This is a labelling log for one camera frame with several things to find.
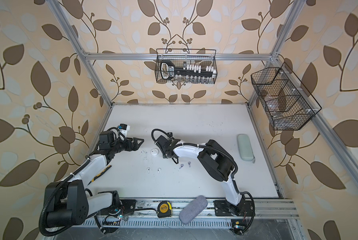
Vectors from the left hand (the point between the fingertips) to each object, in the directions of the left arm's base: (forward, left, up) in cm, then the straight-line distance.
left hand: (137, 138), depth 86 cm
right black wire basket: (+15, -84, +15) cm, 86 cm away
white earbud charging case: (-2, -9, -11) cm, 14 cm away
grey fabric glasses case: (-34, -32, -8) cm, 48 cm away
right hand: (-3, -18, -12) cm, 22 cm away
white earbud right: (-14, -13, -12) cm, 22 cm away
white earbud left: (-13, -6, -12) cm, 19 cm away
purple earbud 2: (-9, -31, -12) cm, 34 cm away
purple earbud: (-11, -26, -12) cm, 31 cm away
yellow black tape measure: (-34, -19, -10) cm, 40 cm away
